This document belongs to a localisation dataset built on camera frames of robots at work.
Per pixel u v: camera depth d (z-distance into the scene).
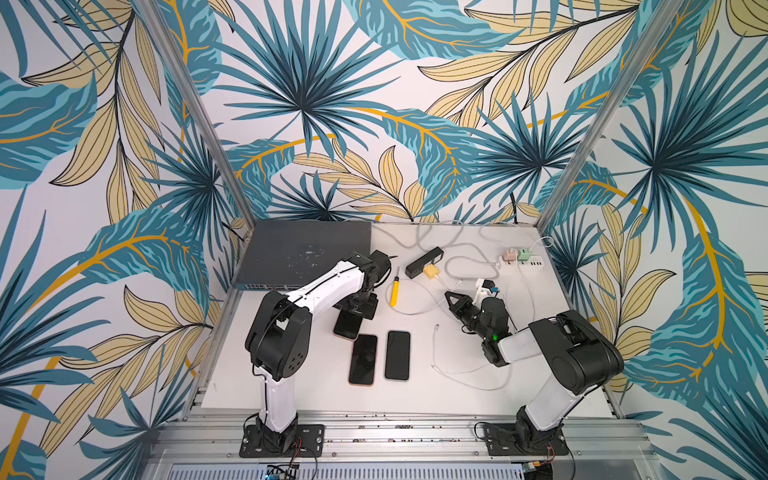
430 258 1.06
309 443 0.74
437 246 1.08
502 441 0.73
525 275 1.06
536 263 1.06
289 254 1.05
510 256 1.02
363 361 1.08
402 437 0.75
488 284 0.86
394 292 1.00
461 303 0.83
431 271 1.06
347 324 0.81
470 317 0.82
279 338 0.49
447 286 1.03
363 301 0.78
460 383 0.84
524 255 1.04
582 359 0.47
